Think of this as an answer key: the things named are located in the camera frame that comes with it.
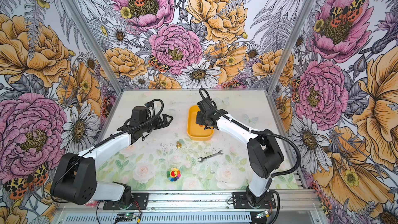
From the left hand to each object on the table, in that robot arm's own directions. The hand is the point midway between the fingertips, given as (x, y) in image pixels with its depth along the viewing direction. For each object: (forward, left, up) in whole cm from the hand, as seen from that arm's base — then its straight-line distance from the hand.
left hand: (167, 123), depth 88 cm
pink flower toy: (-36, +31, -10) cm, 49 cm away
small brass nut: (-8, -6, -11) cm, 15 cm away
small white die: (-23, -24, -12) cm, 36 cm away
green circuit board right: (-41, -47, -12) cm, 64 cm away
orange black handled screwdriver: (-8, -22, +9) cm, 25 cm away
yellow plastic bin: (0, -16, -10) cm, 19 cm away
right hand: (+1, -19, -1) cm, 19 cm away
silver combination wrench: (-16, -19, -12) cm, 28 cm away
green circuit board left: (-41, +14, -12) cm, 45 cm away
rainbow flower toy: (-24, -4, -11) cm, 27 cm away
